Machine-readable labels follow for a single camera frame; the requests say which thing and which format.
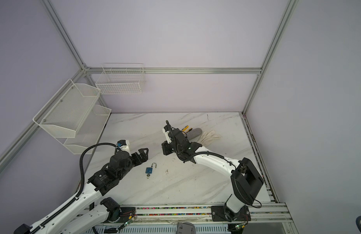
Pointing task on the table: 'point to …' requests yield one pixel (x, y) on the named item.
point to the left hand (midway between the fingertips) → (141, 152)
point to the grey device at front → (184, 227)
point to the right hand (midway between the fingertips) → (160, 144)
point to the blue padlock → (149, 170)
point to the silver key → (148, 176)
